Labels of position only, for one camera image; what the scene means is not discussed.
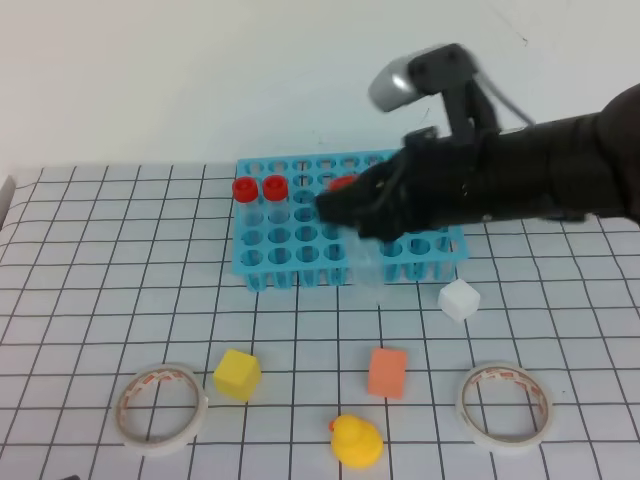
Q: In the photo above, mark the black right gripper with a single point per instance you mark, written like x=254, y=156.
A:
x=433, y=182

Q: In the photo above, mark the red capped clear test tube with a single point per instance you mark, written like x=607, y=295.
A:
x=363, y=254

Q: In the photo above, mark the blue test tube rack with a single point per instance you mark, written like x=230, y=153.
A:
x=306, y=252

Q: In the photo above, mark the red capped tube far left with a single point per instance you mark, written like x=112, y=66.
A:
x=246, y=194

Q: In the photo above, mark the white cube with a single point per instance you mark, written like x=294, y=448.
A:
x=458, y=300

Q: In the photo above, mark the orange block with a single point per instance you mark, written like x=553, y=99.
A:
x=387, y=373

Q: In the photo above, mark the yellow cube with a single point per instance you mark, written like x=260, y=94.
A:
x=237, y=375

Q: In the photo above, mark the yellow rubber duck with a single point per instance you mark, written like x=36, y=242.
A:
x=355, y=442

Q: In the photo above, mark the right tape roll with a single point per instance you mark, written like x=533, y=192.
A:
x=504, y=409

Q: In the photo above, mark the tape roll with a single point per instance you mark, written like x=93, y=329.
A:
x=159, y=410
x=504, y=409

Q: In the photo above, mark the checkered grid mat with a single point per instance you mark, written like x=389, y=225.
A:
x=108, y=270

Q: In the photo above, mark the left tape roll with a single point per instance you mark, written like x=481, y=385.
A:
x=159, y=410

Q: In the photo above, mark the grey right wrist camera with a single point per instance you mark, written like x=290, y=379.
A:
x=447, y=71

